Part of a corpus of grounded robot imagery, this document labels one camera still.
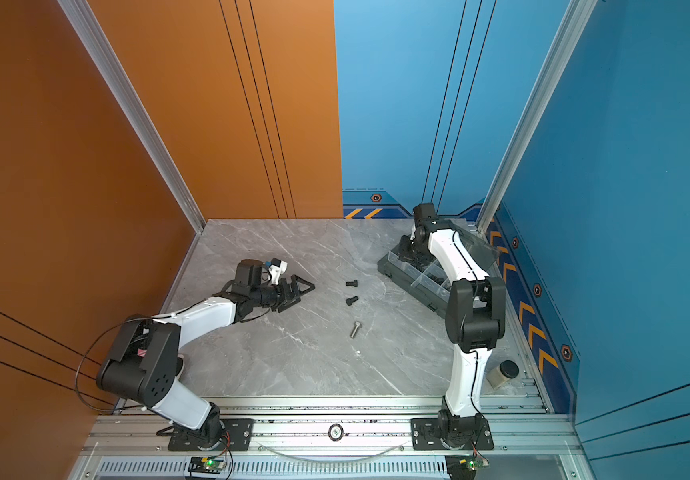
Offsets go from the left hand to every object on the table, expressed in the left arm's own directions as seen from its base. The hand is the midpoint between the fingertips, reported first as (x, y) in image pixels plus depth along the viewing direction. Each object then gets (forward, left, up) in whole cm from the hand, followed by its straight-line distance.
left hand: (308, 290), depth 88 cm
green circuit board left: (-42, +22, -12) cm, 49 cm away
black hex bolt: (+9, -13, -10) cm, 19 cm away
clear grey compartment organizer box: (+12, -34, -5) cm, 37 cm away
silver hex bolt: (-7, -15, -9) cm, 19 cm away
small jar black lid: (-22, -52, 0) cm, 57 cm away
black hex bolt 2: (+2, -12, -9) cm, 15 cm away
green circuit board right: (-42, -40, -11) cm, 59 cm away
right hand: (+13, -28, +1) cm, 31 cm away
